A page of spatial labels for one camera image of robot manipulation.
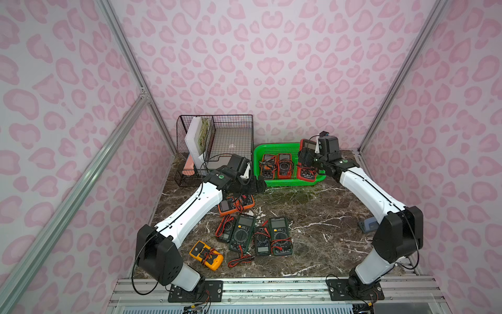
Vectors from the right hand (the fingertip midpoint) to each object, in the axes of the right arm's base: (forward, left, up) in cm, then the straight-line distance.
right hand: (305, 153), depth 87 cm
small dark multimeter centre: (-32, +19, -19) cm, 42 cm away
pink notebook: (+4, +58, -16) cm, 60 cm away
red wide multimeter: (-9, +1, -3) cm, 9 cm away
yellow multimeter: (-39, +39, -18) cm, 59 cm away
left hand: (-15, +20, -3) cm, 25 cm away
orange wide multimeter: (-15, +31, -18) cm, 39 cm away
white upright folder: (+9, +50, 0) cm, 51 cm away
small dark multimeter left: (-26, +35, -19) cm, 48 cm away
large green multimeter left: (-28, +27, -21) cm, 45 cm away
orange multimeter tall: (+8, +16, -18) cm, 25 cm away
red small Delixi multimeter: (+8, +7, -19) cm, 21 cm away
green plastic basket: (+22, +12, -20) cm, 32 cm away
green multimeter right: (-33, +11, -20) cm, 40 cm away
